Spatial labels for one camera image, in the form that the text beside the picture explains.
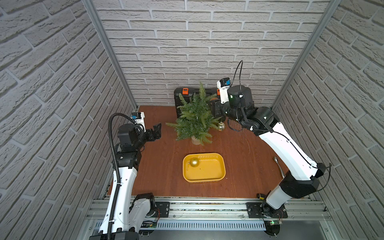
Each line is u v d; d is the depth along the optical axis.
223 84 0.52
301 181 0.42
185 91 0.91
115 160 0.45
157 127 0.66
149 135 0.64
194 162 0.87
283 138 0.41
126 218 0.40
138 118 0.60
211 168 0.88
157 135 0.66
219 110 0.55
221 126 0.83
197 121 0.82
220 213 0.74
